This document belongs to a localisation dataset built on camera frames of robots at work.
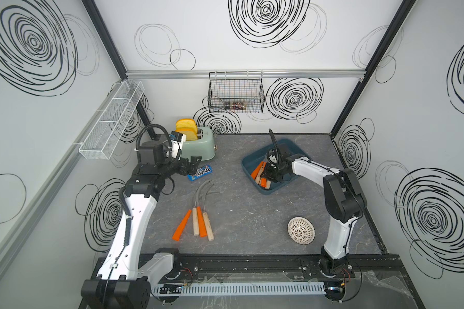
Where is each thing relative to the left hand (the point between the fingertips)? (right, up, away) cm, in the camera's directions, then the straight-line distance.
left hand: (189, 154), depth 73 cm
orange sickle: (-7, -34, +10) cm, 36 cm away
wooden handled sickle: (+30, -13, +24) cm, 40 cm away
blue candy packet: (-1, -10, +29) cm, 31 cm away
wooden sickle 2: (+6, -33, +10) cm, 35 cm away
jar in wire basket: (+19, +22, +16) cm, 34 cm away
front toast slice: (-4, +10, +20) cm, 23 cm away
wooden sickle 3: (+35, -15, +23) cm, 44 cm away
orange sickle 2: (+3, -31, +11) cm, 33 cm away
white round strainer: (+46, -33, +10) cm, 58 cm away
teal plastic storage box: (+27, -5, +32) cm, 42 cm away
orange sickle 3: (+32, -14, +22) cm, 42 cm away
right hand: (+31, -11, +23) cm, 40 cm away
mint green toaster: (+1, +4, +27) cm, 27 cm away
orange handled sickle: (+28, -10, +27) cm, 40 cm away
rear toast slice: (-7, +15, +24) cm, 29 cm away
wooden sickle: (-1, -27, +14) cm, 30 cm away
